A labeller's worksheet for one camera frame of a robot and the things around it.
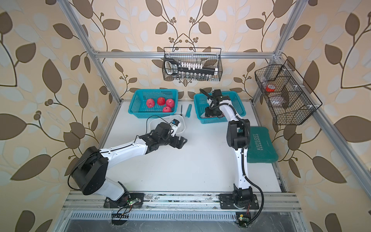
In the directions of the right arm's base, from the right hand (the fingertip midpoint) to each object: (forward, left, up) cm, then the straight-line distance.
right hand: (210, 114), depth 105 cm
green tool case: (-28, -28, -1) cm, 40 cm away
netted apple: (+12, +31, +1) cm, 33 cm away
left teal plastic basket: (+11, +56, -4) cm, 57 cm away
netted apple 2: (+16, +38, 0) cm, 41 cm away
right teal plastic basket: (+8, +7, +2) cm, 11 cm away
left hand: (-22, +22, +7) cm, 32 cm away
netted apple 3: (+12, +46, +1) cm, 48 cm away
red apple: (+5, +32, +1) cm, 33 cm away
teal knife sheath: (+5, +17, -5) cm, 18 cm away
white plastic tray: (-7, +40, +1) cm, 40 cm away
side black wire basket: (-16, -37, +26) cm, 48 cm away
